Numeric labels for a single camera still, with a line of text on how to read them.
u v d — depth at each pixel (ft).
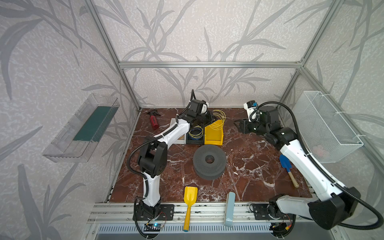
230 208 2.41
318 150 2.40
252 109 2.13
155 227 2.31
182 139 3.16
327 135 2.04
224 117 3.80
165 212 2.40
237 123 2.34
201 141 3.20
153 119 3.58
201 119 2.54
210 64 3.25
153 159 1.67
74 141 2.08
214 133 3.22
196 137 3.25
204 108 2.76
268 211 2.37
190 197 2.57
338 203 1.22
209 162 2.93
